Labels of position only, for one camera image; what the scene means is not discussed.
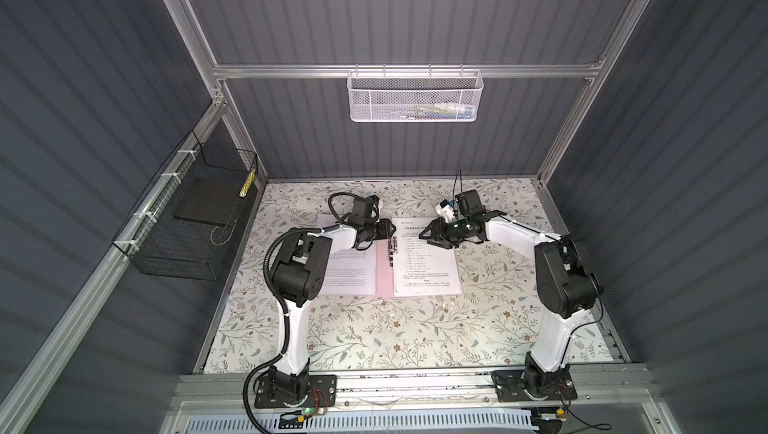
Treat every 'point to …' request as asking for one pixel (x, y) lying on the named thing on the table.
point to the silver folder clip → (393, 249)
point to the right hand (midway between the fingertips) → (426, 240)
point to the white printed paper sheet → (351, 272)
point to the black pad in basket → (209, 200)
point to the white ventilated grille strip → (500, 421)
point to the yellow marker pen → (247, 184)
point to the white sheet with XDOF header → (421, 267)
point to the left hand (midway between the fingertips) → (392, 228)
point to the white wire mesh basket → (414, 96)
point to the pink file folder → (384, 260)
